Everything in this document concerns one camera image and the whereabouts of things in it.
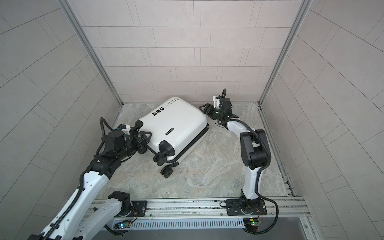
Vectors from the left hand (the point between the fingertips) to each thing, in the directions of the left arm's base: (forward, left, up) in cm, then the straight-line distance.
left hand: (151, 135), depth 75 cm
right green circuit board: (-35, -49, -19) cm, 63 cm away
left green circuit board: (-36, +9, -16) cm, 40 cm away
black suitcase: (+4, -12, 0) cm, 13 cm away
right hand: (+22, -25, -4) cm, 34 cm away
